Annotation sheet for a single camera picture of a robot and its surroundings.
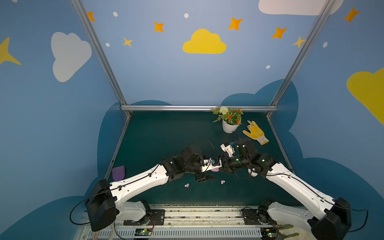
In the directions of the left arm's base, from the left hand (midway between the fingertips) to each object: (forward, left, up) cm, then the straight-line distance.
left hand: (215, 169), depth 71 cm
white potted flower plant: (+39, -15, -6) cm, 43 cm away
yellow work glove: (+36, -35, -18) cm, 53 cm away
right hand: (+2, +1, +1) cm, 2 cm away
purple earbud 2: (0, -7, -19) cm, 20 cm away
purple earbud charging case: (-1, 0, +1) cm, 1 cm away
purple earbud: (-2, +15, -18) cm, 23 cm away
